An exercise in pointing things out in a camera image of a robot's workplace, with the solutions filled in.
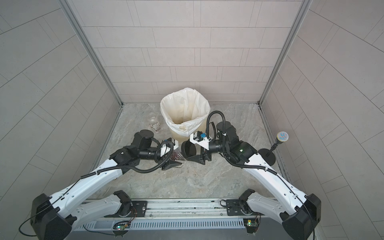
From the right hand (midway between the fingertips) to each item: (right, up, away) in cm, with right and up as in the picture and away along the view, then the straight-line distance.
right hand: (191, 149), depth 64 cm
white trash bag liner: (-6, +18, +29) cm, 34 cm away
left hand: (-5, -4, +5) cm, 8 cm away
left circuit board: (-30, -34, 0) cm, 45 cm away
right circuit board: (+28, -36, +4) cm, 45 cm away
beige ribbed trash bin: (-10, +13, +30) cm, 34 cm away
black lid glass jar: (-5, -2, -2) cm, 6 cm away
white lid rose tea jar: (-25, +10, +27) cm, 38 cm away
